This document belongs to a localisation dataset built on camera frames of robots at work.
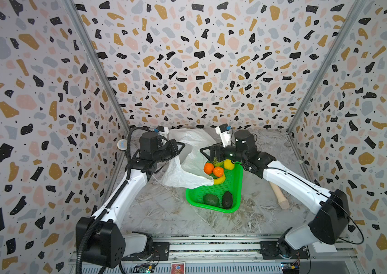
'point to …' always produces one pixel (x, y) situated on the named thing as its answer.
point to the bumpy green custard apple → (216, 163)
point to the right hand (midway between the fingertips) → (204, 145)
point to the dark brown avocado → (227, 200)
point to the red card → (178, 268)
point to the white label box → (320, 247)
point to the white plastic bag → (187, 169)
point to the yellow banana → (220, 180)
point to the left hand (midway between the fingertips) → (185, 141)
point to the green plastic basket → (232, 183)
